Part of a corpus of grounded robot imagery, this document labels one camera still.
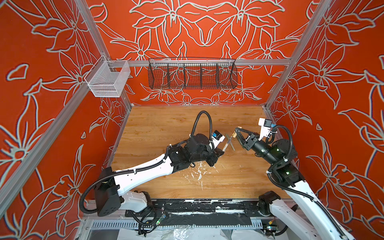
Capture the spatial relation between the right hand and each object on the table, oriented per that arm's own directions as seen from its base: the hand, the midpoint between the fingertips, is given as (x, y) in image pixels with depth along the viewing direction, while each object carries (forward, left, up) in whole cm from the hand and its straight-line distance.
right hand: (234, 130), depth 63 cm
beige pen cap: (-1, 0, -2) cm, 2 cm away
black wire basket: (+52, +23, -4) cm, 57 cm away
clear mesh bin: (+44, +72, -2) cm, 84 cm away
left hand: (-4, +4, -10) cm, 11 cm away
